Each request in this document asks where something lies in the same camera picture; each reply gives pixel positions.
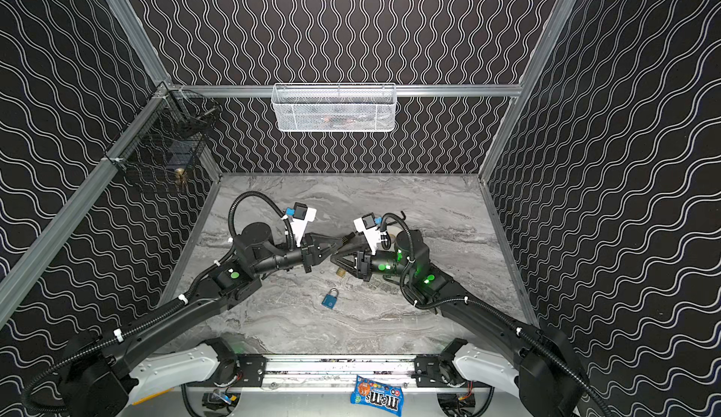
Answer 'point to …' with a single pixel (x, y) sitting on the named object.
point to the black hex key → (405, 217)
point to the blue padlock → (329, 299)
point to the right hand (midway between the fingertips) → (333, 259)
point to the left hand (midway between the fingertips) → (345, 245)
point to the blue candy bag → (390, 399)
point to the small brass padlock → (341, 271)
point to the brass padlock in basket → (180, 176)
